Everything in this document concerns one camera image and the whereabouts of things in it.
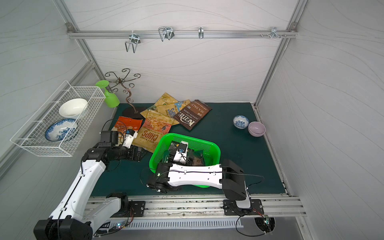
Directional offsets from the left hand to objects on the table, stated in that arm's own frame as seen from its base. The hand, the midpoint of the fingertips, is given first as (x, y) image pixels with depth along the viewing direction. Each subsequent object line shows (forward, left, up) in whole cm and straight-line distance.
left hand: (139, 151), depth 78 cm
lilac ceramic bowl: (+26, -72, -14) cm, 78 cm away
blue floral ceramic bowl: (+32, -62, -14) cm, 71 cm away
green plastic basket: (+5, -40, -10) cm, 41 cm away
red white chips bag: (+28, +23, -13) cm, 38 cm away
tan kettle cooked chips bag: (+19, +3, -14) cm, 24 cm away
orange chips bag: (+30, -2, -13) cm, 33 cm away
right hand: (-3, -23, +7) cm, 24 cm away
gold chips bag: (+50, -5, -12) cm, 52 cm away
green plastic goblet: (+31, +24, +7) cm, 40 cm away
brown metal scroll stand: (+40, +21, -13) cm, 47 cm away
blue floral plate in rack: (0, +30, +18) cm, 35 cm away
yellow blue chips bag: (+41, -8, -13) cm, 44 cm away
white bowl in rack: (+13, +31, +19) cm, 39 cm away
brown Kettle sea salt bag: (+36, -27, -13) cm, 47 cm away
